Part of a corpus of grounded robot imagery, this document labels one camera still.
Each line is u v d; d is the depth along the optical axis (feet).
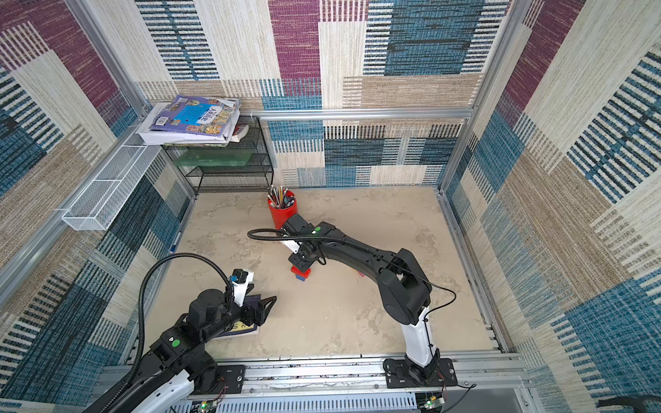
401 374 2.40
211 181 3.92
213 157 3.17
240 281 2.13
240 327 2.43
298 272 2.96
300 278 3.07
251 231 2.28
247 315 2.21
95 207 2.30
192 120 2.61
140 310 1.86
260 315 2.24
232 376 2.41
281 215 3.24
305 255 2.43
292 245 2.55
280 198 3.26
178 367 1.75
